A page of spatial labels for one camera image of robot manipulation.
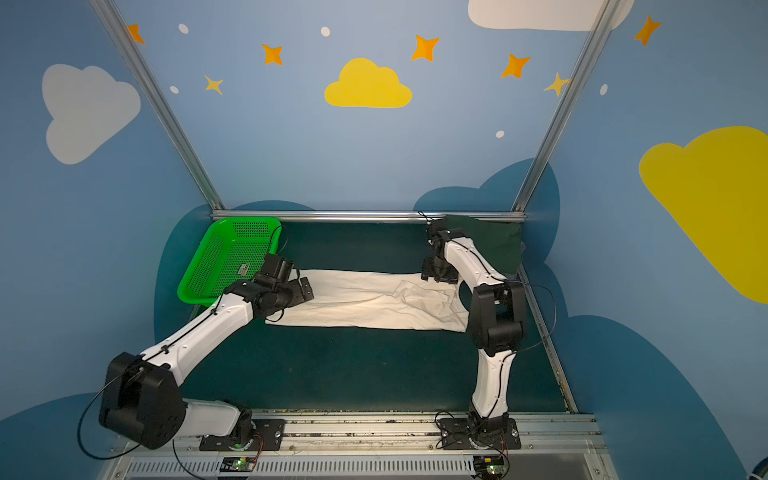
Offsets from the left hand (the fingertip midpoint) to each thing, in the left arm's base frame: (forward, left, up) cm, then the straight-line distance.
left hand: (304, 294), depth 87 cm
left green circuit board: (-40, +11, -13) cm, 43 cm away
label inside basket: (+18, +28, -12) cm, 36 cm away
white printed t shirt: (+5, -20, -11) cm, 24 cm away
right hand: (+10, -42, -3) cm, 43 cm away
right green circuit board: (-40, -50, -13) cm, 66 cm away
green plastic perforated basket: (+25, +34, -11) cm, 43 cm away
